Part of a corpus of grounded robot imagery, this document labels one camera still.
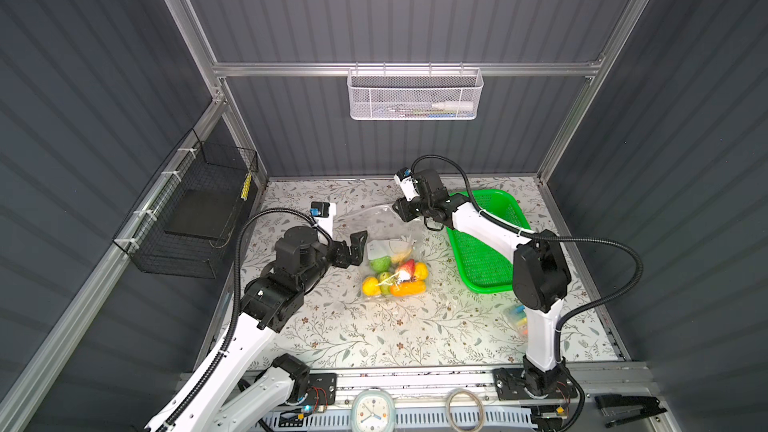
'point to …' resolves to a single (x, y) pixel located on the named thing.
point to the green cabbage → (381, 264)
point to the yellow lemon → (370, 287)
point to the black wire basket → (185, 223)
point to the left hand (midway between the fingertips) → (349, 231)
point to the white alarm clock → (373, 410)
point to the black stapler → (619, 409)
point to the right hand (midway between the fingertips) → (400, 204)
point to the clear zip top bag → (398, 253)
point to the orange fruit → (421, 271)
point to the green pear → (386, 288)
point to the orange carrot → (408, 289)
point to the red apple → (409, 267)
